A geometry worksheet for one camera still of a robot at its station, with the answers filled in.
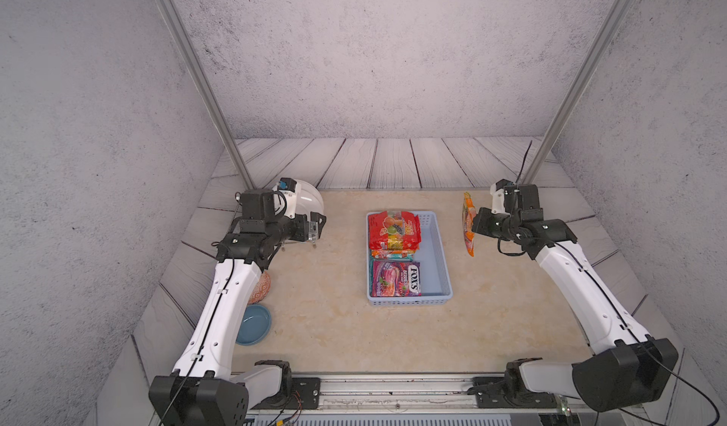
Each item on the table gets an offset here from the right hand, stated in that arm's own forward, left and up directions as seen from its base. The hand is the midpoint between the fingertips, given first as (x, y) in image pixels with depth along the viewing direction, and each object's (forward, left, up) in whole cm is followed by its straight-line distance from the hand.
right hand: (474, 217), depth 78 cm
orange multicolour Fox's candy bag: (+2, +18, -24) cm, 30 cm away
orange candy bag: (+3, +22, -22) cm, 31 cm away
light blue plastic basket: (-4, +8, -25) cm, 26 cm away
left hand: (-2, +43, +4) cm, 43 cm away
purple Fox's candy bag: (-9, +21, -18) cm, 29 cm away
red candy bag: (+6, +21, -14) cm, 27 cm away
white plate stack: (+15, +49, -8) cm, 52 cm away
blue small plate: (-21, +63, -24) cm, 71 cm away
